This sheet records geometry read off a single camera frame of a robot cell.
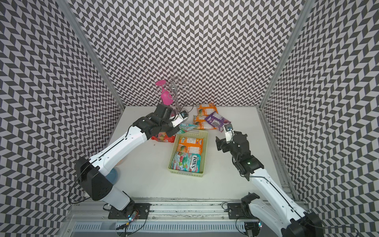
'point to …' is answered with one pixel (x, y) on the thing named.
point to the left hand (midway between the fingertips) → (175, 125)
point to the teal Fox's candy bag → (187, 162)
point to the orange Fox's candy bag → (190, 145)
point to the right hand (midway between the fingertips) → (226, 136)
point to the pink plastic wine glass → (166, 97)
